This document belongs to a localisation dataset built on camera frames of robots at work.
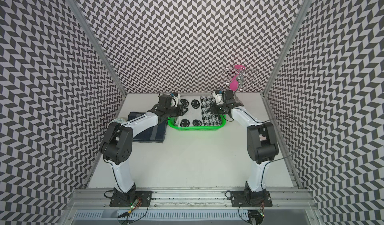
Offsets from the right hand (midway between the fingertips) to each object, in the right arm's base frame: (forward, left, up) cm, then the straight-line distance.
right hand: (210, 110), depth 95 cm
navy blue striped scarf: (-12, +35, -8) cm, 38 cm away
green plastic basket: (-9, +24, -1) cm, 26 cm away
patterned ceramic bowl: (-2, +61, -7) cm, 61 cm away
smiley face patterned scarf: (-2, +8, -1) cm, 8 cm away
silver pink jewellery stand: (+12, -17, +17) cm, 27 cm away
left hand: (0, +15, +1) cm, 15 cm away
